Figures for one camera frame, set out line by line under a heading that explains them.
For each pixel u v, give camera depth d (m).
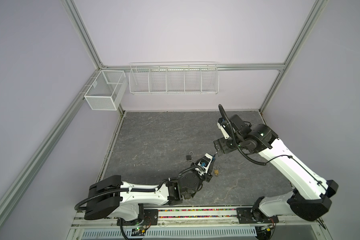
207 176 0.60
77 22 0.73
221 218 0.74
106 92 0.99
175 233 1.58
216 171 0.89
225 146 0.61
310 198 0.40
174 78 1.05
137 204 0.64
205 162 0.55
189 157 0.94
